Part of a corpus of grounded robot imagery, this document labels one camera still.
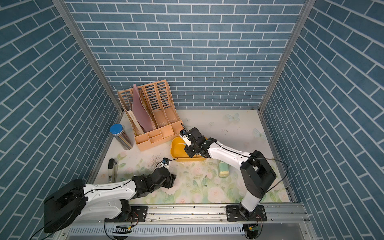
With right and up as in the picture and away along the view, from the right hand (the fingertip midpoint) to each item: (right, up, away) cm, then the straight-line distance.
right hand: (189, 147), depth 88 cm
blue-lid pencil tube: (-40, +10, -4) cm, 42 cm away
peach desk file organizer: (-24, +32, +24) cm, 46 cm away
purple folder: (-35, +25, +11) cm, 44 cm away
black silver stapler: (-44, -13, -3) cm, 46 cm away
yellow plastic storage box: (-7, -6, +7) cm, 12 cm away
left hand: (-7, -17, -4) cm, 19 cm away
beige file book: (-32, +12, +1) cm, 34 cm away
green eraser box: (+20, -12, -7) cm, 24 cm away
